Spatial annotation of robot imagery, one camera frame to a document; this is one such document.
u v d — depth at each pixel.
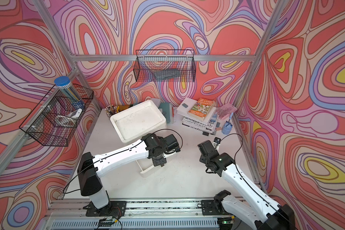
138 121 0.81
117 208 0.73
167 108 1.18
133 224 0.64
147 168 0.80
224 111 1.19
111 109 0.98
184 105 1.11
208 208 0.73
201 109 1.03
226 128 0.99
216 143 0.69
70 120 0.71
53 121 0.74
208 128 1.02
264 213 0.39
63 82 0.70
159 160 0.68
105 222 0.72
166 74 1.02
